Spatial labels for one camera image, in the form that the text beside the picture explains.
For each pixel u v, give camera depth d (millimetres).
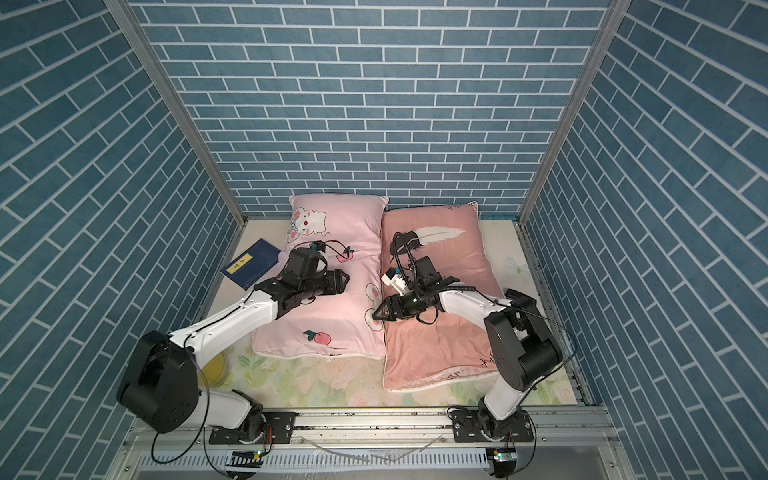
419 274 736
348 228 1019
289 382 809
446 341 853
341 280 801
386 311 765
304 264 659
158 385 418
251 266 1044
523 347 463
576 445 763
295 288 651
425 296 680
